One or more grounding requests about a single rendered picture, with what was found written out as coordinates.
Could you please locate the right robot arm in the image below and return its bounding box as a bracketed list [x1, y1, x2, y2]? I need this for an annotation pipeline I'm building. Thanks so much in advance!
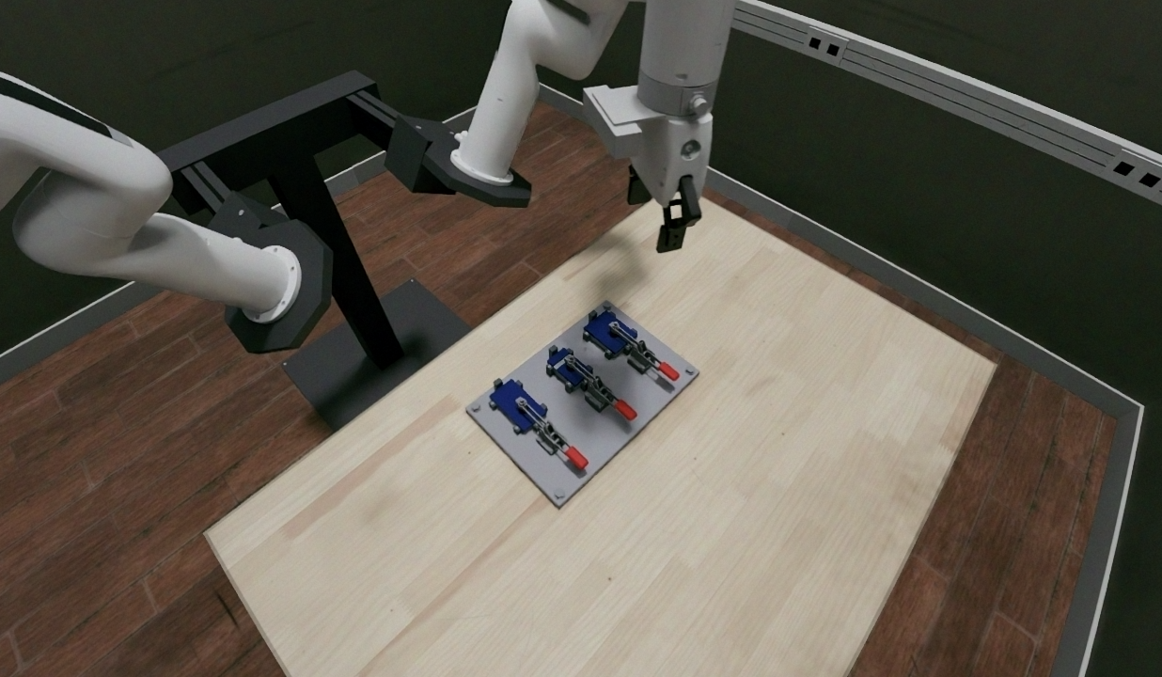
[0, 72, 301, 323]

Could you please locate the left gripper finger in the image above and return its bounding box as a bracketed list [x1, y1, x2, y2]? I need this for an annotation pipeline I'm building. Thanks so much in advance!
[655, 174, 701, 254]
[626, 164, 652, 206]

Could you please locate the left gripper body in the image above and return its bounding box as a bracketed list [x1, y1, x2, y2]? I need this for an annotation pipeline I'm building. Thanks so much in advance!
[630, 106, 712, 208]

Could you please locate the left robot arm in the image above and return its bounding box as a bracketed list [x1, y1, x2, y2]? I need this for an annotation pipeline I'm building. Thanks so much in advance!
[450, 0, 736, 186]

